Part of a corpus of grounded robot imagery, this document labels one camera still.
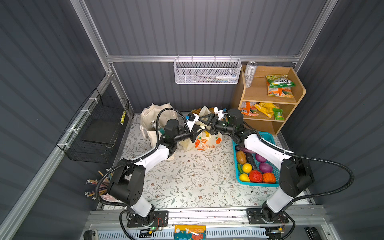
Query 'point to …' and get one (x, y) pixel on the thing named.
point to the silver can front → (153, 124)
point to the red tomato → (255, 176)
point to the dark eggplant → (250, 160)
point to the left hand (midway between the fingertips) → (205, 127)
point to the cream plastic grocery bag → (205, 140)
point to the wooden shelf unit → (258, 93)
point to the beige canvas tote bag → (148, 118)
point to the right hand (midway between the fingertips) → (200, 123)
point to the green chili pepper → (239, 168)
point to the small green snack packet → (278, 114)
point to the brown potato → (241, 157)
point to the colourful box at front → (190, 232)
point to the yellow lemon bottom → (244, 177)
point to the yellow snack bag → (266, 108)
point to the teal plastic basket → (252, 168)
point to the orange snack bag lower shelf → (249, 108)
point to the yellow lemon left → (247, 168)
